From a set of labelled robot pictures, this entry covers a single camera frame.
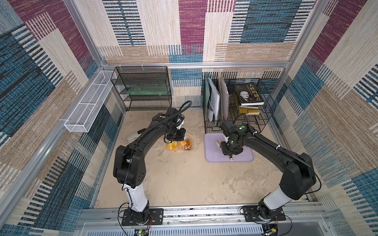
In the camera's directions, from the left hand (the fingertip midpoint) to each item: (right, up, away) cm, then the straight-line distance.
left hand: (184, 138), depth 88 cm
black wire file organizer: (+53, +10, +24) cm, 59 cm away
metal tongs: (+25, -9, -11) cm, 29 cm away
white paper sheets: (+19, +25, +1) cm, 31 cm away
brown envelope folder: (+26, +26, +9) cm, 38 cm away
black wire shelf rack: (-30, +35, +20) cm, 50 cm away
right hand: (+26, -8, -5) cm, 27 cm away
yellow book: (+39, +17, +3) cm, 43 cm away
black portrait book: (+41, +28, +9) cm, 51 cm away
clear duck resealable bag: (+3, -4, +8) cm, 10 cm away
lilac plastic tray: (+19, -11, +8) cm, 23 cm away
